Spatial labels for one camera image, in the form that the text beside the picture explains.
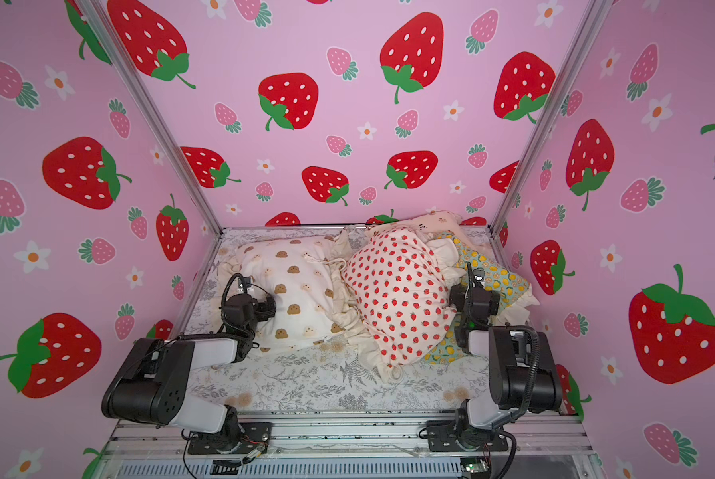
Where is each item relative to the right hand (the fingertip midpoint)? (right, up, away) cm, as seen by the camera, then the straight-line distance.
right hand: (471, 286), depth 93 cm
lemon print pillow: (+13, -4, -2) cm, 14 cm away
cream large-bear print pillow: (-54, +4, +3) cm, 54 cm away
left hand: (-69, -3, +1) cm, 69 cm away
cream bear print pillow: (-8, +23, +18) cm, 30 cm away
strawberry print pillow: (-24, +1, -9) cm, 26 cm away
